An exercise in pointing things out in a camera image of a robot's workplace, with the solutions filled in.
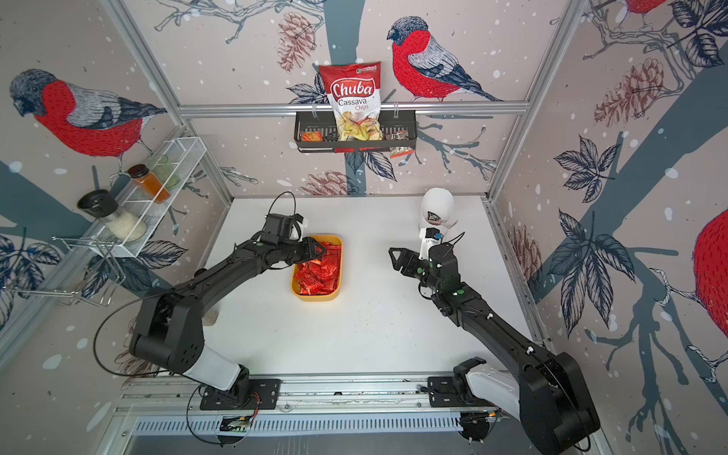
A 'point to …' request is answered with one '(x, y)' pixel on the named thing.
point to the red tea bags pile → (320, 276)
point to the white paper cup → (438, 207)
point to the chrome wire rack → (100, 270)
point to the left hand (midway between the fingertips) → (326, 245)
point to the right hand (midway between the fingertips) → (396, 251)
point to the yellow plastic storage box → (321, 239)
